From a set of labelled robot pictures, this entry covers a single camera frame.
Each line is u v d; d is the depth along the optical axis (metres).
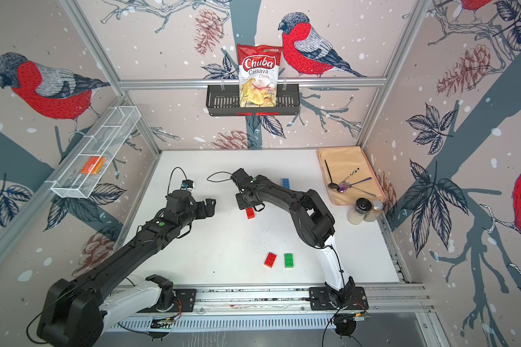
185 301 0.73
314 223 0.54
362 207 0.85
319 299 0.73
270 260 0.81
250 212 0.94
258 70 0.85
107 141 0.83
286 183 1.03
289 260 0.81
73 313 0.39
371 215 0.87
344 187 1.04
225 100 0.95
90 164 0.71
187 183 0.73
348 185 1.04
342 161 1.15
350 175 1.10
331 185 1.04
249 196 0.70
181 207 0.65
